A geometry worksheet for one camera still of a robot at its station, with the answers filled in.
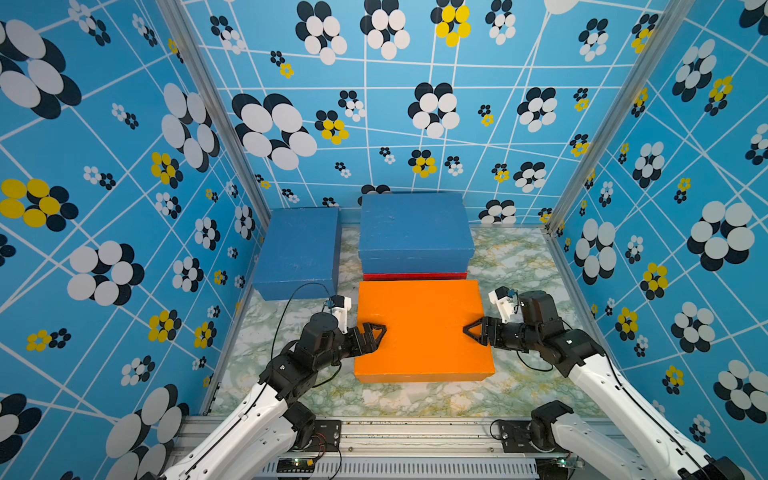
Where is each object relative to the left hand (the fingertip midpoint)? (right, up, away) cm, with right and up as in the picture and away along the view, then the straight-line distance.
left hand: (380, 329), depth 74 cm
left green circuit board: (-21, -33, -2) cm, 39 cm away
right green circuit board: (+42, -33, -3) cm, 53 cm away
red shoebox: (+13, +12, +16) cm, 24 cm away
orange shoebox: (+11, -1, -2) cm, 11 cm away
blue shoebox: (+10, +25, +13) cm, 30 cm away
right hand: (+25, -1, +2) cm, 25 cm away
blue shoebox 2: (-27, +21, +24) cm, 42 cm away
